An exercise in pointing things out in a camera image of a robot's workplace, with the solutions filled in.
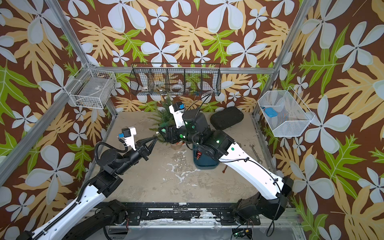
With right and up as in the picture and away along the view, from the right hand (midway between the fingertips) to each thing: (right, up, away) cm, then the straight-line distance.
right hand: (162, 128), depth 60 cm
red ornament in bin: (+17, -17, +34) cm, 41 cm away
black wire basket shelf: (+2, +32, +37) cm, 49 cm away
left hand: (-3, -4, +3) cm, 6 cm away
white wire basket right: (+66, +9, +24) cm, 70 cm away
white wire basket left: (-47, +23, +26) cm, 58 cm away
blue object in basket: (+58, +9, +25) cm, 64 cm away
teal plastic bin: (+21, -22, +33) cm, 45 cm away
